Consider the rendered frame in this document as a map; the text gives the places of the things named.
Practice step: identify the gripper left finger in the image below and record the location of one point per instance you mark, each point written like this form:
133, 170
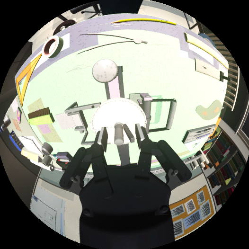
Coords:
98, 155

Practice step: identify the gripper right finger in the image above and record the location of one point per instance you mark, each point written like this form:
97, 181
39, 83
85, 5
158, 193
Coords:
147, 153

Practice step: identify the grey angled scale blade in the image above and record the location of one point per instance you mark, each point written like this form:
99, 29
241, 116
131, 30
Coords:
85, 136

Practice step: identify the white protractor head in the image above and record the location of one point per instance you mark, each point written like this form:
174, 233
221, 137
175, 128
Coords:
116, 110

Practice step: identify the orange notice board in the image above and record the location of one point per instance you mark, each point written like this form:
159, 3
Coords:
192, 213

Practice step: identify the white drawing poster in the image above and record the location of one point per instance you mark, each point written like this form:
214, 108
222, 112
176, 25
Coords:
46, 212

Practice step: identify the pale green drafting board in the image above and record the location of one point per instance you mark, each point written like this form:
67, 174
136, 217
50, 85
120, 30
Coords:
155, 68

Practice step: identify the orange set square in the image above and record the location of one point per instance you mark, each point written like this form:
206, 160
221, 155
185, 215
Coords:
20, 85

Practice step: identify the dark grey lever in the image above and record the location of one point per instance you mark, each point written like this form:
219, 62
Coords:
128, 133

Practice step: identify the grey knurled knob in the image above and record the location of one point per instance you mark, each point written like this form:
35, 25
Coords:
118, 134

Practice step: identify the dark box with red buttons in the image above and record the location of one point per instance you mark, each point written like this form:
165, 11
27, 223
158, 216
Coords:
63, 156

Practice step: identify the white paper sheet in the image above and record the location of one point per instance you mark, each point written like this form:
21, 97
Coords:
65, 121

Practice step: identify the grey cylinder cluster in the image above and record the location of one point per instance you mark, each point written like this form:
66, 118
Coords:
197, 161

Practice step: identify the grey desk lamp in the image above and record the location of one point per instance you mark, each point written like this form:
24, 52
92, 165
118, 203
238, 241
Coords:
46, 152

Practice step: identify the grey lettering template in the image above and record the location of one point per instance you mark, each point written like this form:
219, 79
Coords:
200, 134

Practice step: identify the pink paper patch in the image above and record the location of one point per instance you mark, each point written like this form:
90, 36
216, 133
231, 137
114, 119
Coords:
45, 128

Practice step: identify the brown bristle green brush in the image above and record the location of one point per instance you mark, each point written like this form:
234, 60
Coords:
39, 116

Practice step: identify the green french curve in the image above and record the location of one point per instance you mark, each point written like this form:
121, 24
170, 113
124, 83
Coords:
208, 111

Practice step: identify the bookshelf with books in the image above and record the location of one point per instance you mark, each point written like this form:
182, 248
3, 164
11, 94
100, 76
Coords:
223, 165

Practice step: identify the beige paper patch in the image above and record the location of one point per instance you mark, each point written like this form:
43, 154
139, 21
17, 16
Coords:
37, 106

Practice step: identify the blue calculator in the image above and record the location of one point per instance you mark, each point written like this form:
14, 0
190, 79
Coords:
16, 140

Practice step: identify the white round knob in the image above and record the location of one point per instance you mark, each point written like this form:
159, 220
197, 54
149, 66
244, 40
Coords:
105, 71

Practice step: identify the purple yellow square block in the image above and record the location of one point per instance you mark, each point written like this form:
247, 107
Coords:
18, 115

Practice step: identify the beige slatted radiator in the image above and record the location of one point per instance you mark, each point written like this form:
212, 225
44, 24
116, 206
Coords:
232, 77

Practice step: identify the green pink tape roll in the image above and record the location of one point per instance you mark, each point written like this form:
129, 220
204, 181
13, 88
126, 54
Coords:
56, 46

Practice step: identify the yellow straight ruler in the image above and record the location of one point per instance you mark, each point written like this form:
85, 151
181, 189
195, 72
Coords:
208, 49

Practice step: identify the black wheel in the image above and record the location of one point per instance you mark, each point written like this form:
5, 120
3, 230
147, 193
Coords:
62, 27

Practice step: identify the yellow curved ruler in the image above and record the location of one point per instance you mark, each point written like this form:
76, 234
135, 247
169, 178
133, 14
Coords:
144, 20

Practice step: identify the dark grey cylinder post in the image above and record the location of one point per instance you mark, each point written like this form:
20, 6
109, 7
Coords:
147, 110

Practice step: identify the grey knurled roller frame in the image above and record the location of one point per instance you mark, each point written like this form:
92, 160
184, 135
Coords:
171, 114

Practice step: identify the grey chuck bracket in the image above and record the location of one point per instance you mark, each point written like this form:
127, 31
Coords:
83, 108

